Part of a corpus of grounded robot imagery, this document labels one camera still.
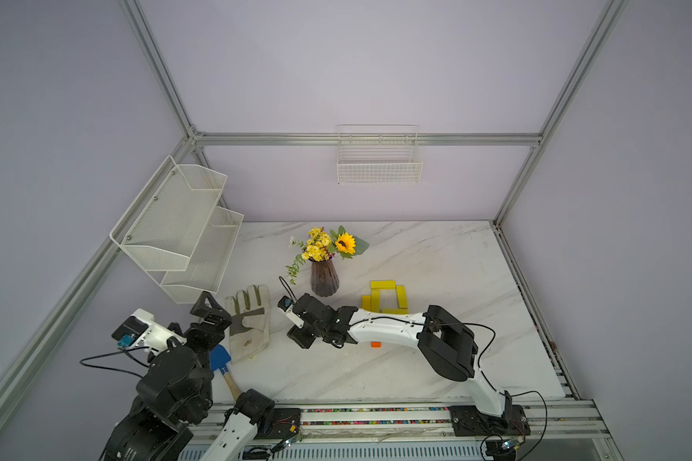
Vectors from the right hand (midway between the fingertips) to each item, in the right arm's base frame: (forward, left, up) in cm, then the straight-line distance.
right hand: (297, 329), depth 86 cm
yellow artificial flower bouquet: (+15, -9, +22) cm, 28 cm away
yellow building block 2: (+12, -25, -5) cm, 28 cm away
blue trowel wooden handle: (-7, +23, -3) cm, 24 cm away
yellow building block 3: (-8, -27, +27) cm, 39 cm away
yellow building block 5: (+13, -34, -5) cm, 37 cm away
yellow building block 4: (+10, -22, -3) cm, 24 cm away
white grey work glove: (+1, +16, -3) cm, 16 cm away
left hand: (-10, +14, +31) cm, 35 cm away
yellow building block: (+18, -28, -5) cm, 34 cm away
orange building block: (-4, -24, -3) cm, 25 cm away
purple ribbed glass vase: (+14, -8, +6) cm, 18 cm away
